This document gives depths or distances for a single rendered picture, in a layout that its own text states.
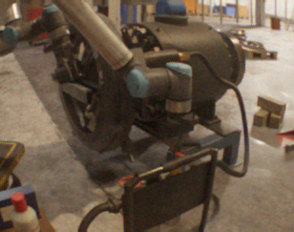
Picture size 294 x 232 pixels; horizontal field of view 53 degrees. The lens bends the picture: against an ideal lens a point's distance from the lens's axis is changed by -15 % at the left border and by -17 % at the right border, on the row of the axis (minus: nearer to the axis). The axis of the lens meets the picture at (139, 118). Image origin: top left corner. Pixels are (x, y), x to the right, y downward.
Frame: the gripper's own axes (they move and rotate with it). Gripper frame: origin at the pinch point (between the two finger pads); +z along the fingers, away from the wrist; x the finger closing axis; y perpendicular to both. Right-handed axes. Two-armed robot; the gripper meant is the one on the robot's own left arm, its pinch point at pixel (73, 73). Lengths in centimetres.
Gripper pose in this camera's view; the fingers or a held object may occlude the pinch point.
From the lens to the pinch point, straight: 139.7
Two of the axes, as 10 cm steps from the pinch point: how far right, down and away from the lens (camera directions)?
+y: 9.1, -3.1, -2.9
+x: 2.0, -2.7, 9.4
